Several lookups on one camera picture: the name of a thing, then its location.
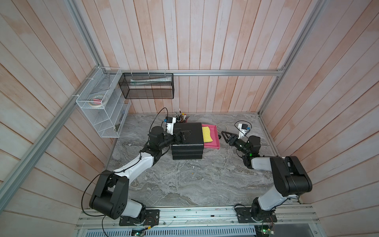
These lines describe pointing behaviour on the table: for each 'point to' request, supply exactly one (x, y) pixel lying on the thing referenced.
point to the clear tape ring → (221, 124)
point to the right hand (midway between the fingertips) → (222, 132)
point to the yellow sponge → (207, 135)
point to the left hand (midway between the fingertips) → (186, 132)
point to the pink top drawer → (213, 133)
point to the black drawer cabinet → (192, 148)
